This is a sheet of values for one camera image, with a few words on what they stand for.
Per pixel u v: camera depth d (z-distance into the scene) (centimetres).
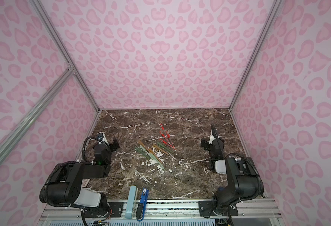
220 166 67
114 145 84
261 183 41
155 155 93
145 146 97
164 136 103
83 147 63
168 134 103
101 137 78
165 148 97
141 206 73
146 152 95
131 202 71
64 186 44
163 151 95
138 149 95
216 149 69
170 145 98
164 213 72
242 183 44
